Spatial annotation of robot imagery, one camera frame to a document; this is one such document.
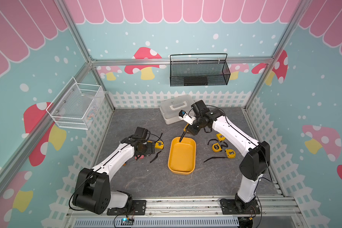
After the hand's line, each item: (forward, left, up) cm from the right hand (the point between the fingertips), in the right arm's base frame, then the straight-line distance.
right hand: (190, 127), depth 86 cm
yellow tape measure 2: (-6, -18, -16) cm, 25 cm away
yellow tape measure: (-3, +20, -16) cm, 26 cm away
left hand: (-11, +26, -10) cm, 30 cm away
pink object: (-11, +31, -17) cm, 37 cm away
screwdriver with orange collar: (-30, +29, +16) cm, 44 cm away
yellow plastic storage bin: (-10, +5, -17) cm, 21 cm away
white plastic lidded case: (+23, +12, -6) cm, 27 cm away
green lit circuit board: (-45, +36, -20) cm, 61 cm away
